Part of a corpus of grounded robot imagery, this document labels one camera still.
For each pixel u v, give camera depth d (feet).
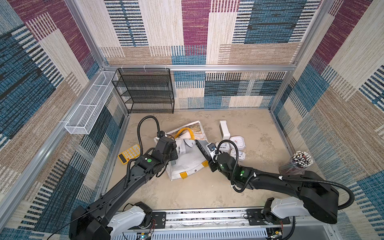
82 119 2.28
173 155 2.30
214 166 2.40
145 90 3.55
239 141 3.25
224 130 3.33
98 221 1.26
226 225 2.39
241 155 3.03
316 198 1.39
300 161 2.43
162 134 2.30
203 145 2.61
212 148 2.29
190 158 3.06
